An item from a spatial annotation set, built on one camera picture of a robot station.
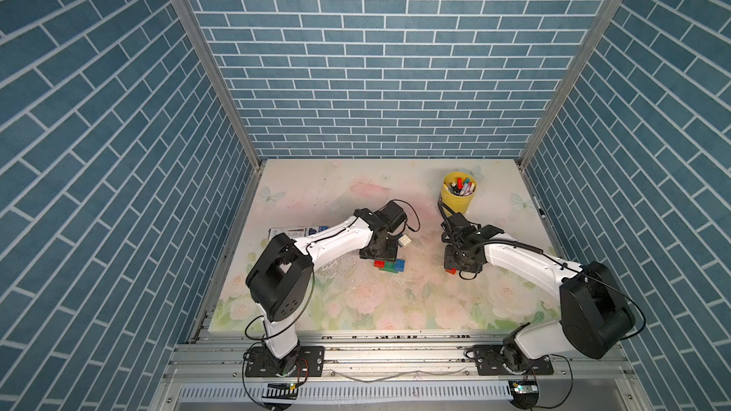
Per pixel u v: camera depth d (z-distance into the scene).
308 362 0.73
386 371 0.74
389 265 0.89
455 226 0.71
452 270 0.86
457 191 0.99
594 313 0.43
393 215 0.71
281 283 0.46
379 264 0.89
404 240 0.94
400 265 0.89
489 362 0.73
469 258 0.65
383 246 0.74
